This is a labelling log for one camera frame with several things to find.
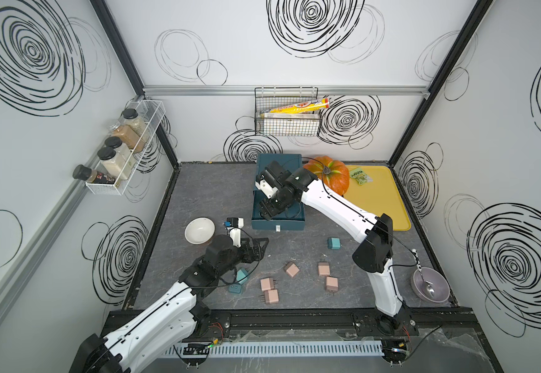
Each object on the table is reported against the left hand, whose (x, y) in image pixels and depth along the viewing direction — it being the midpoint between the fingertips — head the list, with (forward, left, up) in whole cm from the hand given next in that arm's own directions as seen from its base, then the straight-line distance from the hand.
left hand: (259, 240), depth 78 cm
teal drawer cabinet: (+1, -10, +13) cm, 17 cm away
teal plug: (+5, -28, -10) cm, 30 cm away
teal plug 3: (-13, +8, -11) cm, 18 cm away
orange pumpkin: (+33, -31, -1) cm, 45 cm away
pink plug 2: (-10, -26, -12) cm, 30 cm away
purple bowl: (-10, -63, -10) cm, 64 cm away
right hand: (+10, -3, +4) cm, 11 cm away
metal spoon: (-11, -59, -11) cm, 61 cm away
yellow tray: (+31, -54, -13) cm, 64 cm away
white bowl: (+9, +25, -12) cm, 30 cm away
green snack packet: (+43, -47, -13) cm, 65 cm away
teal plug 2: (-7, +6, -13) cm, 16 cm away
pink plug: (-4, -24, -13) cm, 27 cm away
